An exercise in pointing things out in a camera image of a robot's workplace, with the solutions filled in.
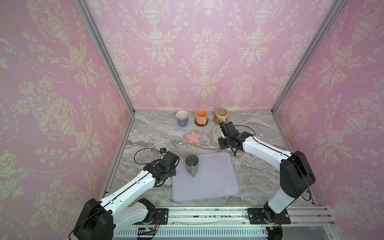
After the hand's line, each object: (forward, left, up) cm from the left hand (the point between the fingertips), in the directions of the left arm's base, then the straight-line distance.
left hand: (171, 169), depth 84 cm
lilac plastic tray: (-2, -26, -6) cm, 27 cm away
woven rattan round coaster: (+39, -28, -2) cm, 48 cm away
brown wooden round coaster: (+36, -17, -3) cm, 40 cm away
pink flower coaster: (+26, -12, -6) cm, 30 cm away
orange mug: (+39, -17, +3) cm, 43 cm away
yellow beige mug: (+40, -32, +3) cm, 52 cm away
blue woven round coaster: (+38, -8, -5) cm, 39 cm away
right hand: (+17, -31, +5) cm, 35 cm away
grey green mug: (+5, -12, -3) cm, 13 cm away
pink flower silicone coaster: (+26, -24, -4) cm, 36 cm away
